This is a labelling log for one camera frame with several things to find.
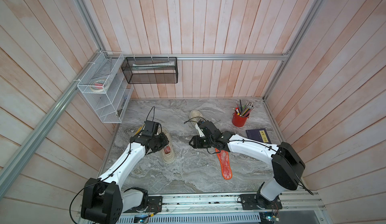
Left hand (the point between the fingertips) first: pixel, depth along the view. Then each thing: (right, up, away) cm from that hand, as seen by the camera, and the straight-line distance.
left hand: (168, 143), depth 84 cm
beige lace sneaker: (0, -6, 0) cm, 6 cm away
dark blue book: (+59, +3, +14) cm, 61 cm away
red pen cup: (+46, +12, +18) cm, 51 cm away
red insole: (+33, -9, +4) cm, 35 cm away
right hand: (+13, 0, 0) cm, 13 cm away
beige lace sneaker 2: (+17, +14, +21) cm, 30 cm away
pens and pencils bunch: (+48, +19, +13) cm, 53 cm away
